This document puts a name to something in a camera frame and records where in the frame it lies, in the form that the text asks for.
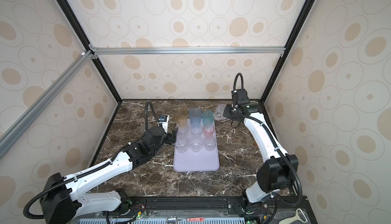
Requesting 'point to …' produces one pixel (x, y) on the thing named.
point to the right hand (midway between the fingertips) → (227, 112)
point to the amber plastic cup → (182, 120)
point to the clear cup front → (210, 143)
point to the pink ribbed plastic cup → (208, 129)
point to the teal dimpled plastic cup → (207, 117)
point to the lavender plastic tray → (203, 161)
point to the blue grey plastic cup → (195, 114)
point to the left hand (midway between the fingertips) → (176, 126)
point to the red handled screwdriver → (195, 219)
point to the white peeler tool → (296, 218)
